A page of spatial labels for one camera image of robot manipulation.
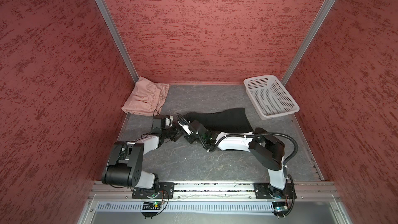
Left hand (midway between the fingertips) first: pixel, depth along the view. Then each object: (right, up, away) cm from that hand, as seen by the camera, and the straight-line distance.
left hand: (187, 130), depth 89 cm
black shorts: (+30, +4, +10) cm, 32 cm away
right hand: (-1, -1, -2) cm, 3 cm away
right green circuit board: (+46, -33, -19) cm, 59 cm away
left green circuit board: (-15, -32, -19) cm, 40 cm away
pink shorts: (-31, +19, +17) cm, 40 cm away
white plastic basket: (+59, +20, +24) cm, 67 cm away
